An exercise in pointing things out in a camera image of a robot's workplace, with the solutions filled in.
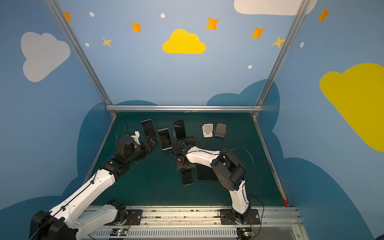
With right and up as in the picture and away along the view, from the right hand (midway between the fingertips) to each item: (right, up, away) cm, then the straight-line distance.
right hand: (184, 164), depth 93 cm
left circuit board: (-30, -27, -22) cm, 46 cm away
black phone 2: (+14, -5, 0) cm, 14 cm away
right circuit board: (+31, -28, -22) cm, 47 cm away
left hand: (-12, +15, -15) cm, 25 cm away
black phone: (-25, +24, +6) cm, 35 cm away
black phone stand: (+4, +15, +4) cm, 16 cm away
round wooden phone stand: (+26, +22, +15) cm, 37 cm away
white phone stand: (+16, +22, +11) cm, 29 cm away
